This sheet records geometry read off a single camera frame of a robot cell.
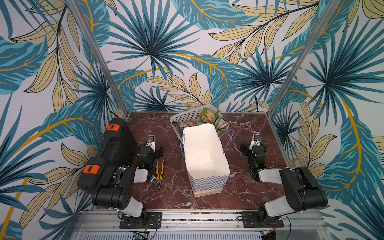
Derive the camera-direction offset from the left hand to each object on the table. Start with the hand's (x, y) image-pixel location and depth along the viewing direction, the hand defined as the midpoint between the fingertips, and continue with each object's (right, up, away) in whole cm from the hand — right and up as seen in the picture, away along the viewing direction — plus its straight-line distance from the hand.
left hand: (153, 144), depth 93 cm
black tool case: (-12, +1, -18) cm, 22 cm away
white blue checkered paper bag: (+34, -13, -1) cm, 36 cm away
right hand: (+62, +2, -2) cm, 62 cm away
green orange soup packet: (+36, +19, +15) cm, 44 cm away
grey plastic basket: (+24, +19, +17) cm, 35 cm away
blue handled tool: (+2, -17, -10) cm, 20 cm away
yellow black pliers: (+6, -19, -7) cm, 21 cm away
